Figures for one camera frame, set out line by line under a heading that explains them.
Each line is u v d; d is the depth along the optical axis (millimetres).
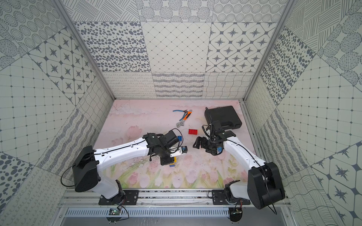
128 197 733
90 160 471
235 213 735
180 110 1148
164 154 666
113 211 716
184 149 698
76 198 748
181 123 1041
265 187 409
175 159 730
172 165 838
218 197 733
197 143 755
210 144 720
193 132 985
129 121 1074
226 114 1055
